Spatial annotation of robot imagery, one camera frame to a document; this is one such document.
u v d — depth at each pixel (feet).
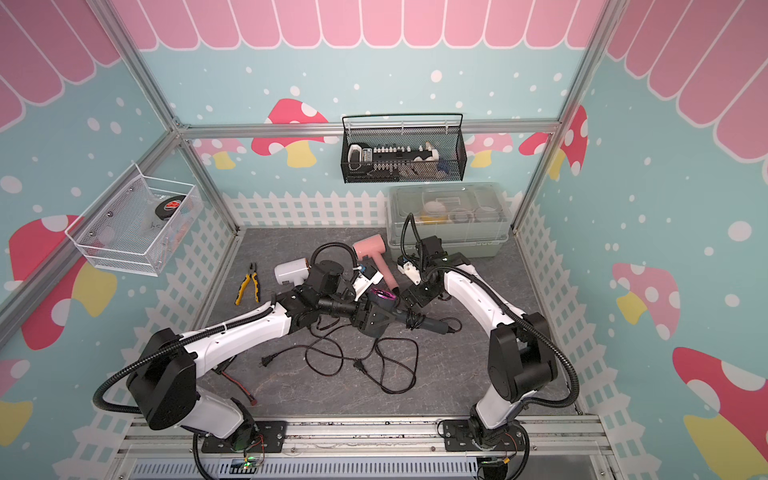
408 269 2.66
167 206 2.58
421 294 2.54
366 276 2.29
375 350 2.87
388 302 2.38
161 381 1.41
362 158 2.91
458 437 2.40
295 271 3.27
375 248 3.53
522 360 1.48
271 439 2.43
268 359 2.79
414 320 2.48
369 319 2.24
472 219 3.34
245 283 3.37
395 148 3.01
